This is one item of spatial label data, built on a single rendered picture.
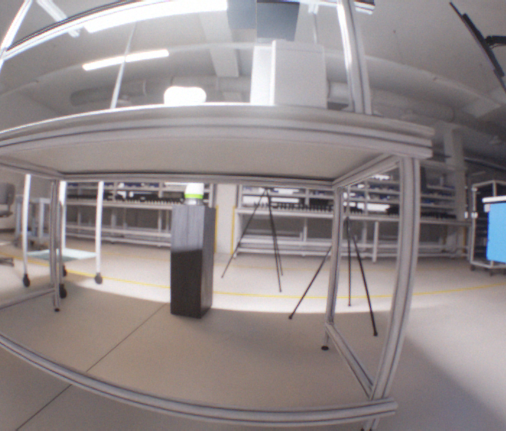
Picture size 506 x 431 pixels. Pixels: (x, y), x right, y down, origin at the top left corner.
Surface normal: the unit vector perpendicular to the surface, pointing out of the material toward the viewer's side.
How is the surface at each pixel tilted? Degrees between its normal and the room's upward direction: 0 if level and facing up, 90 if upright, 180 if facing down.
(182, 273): 90
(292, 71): 90
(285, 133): 90
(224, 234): 90
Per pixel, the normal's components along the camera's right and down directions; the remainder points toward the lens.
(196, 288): -0.12, -0.03
